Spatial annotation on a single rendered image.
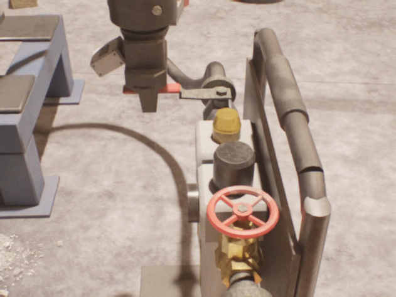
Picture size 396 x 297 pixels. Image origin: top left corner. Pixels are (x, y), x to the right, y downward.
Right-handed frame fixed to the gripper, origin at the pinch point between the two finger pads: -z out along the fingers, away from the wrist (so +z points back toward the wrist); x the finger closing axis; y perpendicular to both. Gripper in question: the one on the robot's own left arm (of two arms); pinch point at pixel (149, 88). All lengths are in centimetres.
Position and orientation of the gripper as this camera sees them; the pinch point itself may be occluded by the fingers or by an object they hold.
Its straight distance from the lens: 75.7
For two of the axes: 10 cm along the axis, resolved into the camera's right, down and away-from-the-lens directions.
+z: 0.0, -7.9, -6.1
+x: -0.4, -6.1, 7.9
